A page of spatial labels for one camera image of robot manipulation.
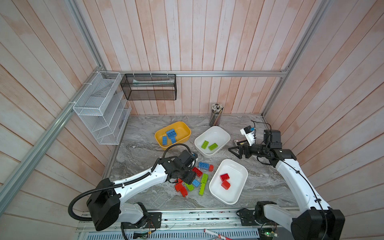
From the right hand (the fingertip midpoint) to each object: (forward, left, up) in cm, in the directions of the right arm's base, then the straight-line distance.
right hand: (234, 146), depth 78 cm
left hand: (-14, +25, -12) cm, 31 cm away
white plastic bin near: (-8, -5, -20) cm, 22 cm away
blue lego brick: (+15, +42, -18) cm, 48 cm away
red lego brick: (-7, +19, -19) cm, 28 cm away
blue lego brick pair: (+20, +38, -19) cm, 47 cm away
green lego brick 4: (-10, +15, -21) cm, 28 cm away
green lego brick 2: (+12, +8, -20) cm, 24 cm away
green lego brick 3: (-16, +23, -19) cm, 34 cm away
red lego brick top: (-10, +3, -19) cm, 21 cm away
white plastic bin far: (+22, +6, -19) cm, 29 cm away
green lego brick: (+13, +14, -19) cm, 27 cm away
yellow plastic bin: (+25, +30, -20) cm, 44 cm away
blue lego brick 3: (-13, +20, -20) cm, 31 cm away
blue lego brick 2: (-3, +15, -19) cm, 24 cm away
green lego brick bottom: (-17, +17, -18) cm, 30 cm away
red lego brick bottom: (-17, +29, -18) cm, 38 cm away
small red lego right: (-4, +11, -19) cm, 22 cm away
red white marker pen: (-38, +10, -19) cm, 43 cm away
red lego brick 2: (-14, +3, -19) cm, 24 cm away
